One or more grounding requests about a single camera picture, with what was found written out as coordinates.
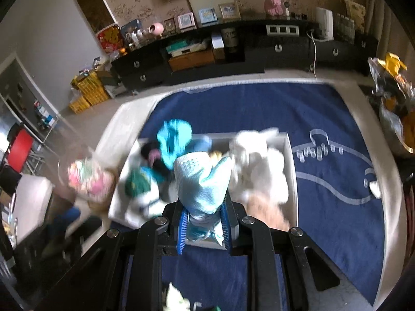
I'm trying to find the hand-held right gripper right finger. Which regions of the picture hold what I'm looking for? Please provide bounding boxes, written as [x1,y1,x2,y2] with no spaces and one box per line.
[220,200,342,311]

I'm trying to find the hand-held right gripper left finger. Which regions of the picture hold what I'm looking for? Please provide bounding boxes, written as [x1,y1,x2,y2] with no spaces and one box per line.
[36,202,189,311]

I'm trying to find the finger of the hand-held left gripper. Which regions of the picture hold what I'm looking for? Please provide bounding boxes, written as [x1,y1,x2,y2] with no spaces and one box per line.
[49,207,81,232]

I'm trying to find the white gauze cloth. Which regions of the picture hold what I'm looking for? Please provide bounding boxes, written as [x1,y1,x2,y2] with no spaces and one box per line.
[123,181,170,228]

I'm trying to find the brown plush ball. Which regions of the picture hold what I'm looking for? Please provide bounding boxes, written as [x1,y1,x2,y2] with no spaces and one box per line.
[246,197,291,231]

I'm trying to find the light blue knit cloth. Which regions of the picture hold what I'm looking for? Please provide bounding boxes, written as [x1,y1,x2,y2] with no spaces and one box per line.
[173,154,233,245]

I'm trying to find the large white plush toy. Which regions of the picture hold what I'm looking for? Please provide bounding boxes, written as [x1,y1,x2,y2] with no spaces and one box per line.
[229,129,290,208]

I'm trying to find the white cardboard box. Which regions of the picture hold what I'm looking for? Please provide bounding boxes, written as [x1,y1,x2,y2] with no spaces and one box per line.
[108,131,299,250]

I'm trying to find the teal cloth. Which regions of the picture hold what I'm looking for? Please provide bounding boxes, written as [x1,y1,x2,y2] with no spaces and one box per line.
[157,119,194,169]

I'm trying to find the white leather chair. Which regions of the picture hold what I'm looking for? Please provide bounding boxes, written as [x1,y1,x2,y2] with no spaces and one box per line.
[13,175,54,243]

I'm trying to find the glass dome with rose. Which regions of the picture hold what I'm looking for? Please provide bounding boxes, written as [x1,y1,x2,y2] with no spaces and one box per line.
[58,146,119,213]

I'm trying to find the pale green cloth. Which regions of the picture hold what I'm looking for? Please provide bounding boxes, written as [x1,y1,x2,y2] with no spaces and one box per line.
[165,282,192,311]

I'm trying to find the red chair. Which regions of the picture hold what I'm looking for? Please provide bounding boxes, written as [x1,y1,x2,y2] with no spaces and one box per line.
[6,129,34,172]

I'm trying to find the stack of colourful boxes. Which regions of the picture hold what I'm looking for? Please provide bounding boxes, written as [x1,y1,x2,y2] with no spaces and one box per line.
[34,100,57,127]

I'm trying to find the yellow plastic crate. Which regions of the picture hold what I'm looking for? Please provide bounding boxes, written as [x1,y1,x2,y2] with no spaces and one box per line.
[82,86,111,106]
[69,97,91,114]
[72,71,101,92]

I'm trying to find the navy blue printed mat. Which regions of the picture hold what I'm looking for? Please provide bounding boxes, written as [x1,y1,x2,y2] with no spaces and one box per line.
[120,82,386,311]

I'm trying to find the brown wooden box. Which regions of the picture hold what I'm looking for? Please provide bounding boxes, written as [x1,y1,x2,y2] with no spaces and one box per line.
[169,50,216,72]

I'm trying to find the teal flat box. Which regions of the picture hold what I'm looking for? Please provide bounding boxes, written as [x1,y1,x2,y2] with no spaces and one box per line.
[165,39,211,55]

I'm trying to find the red gold festive poster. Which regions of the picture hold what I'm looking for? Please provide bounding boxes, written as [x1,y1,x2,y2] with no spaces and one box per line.
[96,23,125,53]

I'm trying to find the black TV cabinet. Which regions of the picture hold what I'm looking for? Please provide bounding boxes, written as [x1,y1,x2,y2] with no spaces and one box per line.
[110,19,379,96]

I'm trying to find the black printed jar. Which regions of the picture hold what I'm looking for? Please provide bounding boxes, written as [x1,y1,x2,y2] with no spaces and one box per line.
[221,29,240,52]

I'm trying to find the blue gift box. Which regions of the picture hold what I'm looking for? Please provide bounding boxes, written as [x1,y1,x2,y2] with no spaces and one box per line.
[121,19,143,41]

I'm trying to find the clear plastic bag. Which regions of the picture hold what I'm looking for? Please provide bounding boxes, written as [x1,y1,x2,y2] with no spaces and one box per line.
[368,52,415,156]

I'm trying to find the white socket panel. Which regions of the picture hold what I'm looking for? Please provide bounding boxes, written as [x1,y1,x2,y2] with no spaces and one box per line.
[266,24,299,36]

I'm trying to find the white tall appliance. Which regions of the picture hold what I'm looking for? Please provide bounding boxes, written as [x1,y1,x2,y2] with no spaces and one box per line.
[315,7,334,41]

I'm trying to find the white canvas board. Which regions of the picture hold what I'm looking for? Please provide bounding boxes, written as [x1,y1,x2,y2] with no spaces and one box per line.
[188,0,234,23]

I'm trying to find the pink plush toy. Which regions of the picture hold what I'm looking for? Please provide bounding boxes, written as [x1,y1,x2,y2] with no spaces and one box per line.
[264,0,283,16]

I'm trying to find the yellow toy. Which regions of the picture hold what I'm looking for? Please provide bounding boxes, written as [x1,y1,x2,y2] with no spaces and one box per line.
[384,52,407,75]

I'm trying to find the row of glass jars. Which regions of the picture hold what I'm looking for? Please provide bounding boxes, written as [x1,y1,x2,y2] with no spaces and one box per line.
[334,13,355,36]

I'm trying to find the beige curtain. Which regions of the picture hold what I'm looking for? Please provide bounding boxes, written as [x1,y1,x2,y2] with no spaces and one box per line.
[366,0,403,39]

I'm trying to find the white power cable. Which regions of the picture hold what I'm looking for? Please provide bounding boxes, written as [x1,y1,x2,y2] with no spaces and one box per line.
[306,29,320,72]

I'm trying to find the pink picture frame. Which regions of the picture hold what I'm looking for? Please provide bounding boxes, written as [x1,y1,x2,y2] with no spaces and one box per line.
[177,12,197,30]

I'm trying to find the blue picture frame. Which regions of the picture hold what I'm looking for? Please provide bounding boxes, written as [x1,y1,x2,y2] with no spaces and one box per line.
[198,7,218,24]

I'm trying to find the wooden picture frame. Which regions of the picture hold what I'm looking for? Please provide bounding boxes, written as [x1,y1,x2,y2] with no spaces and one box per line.
[218,2,241,20]

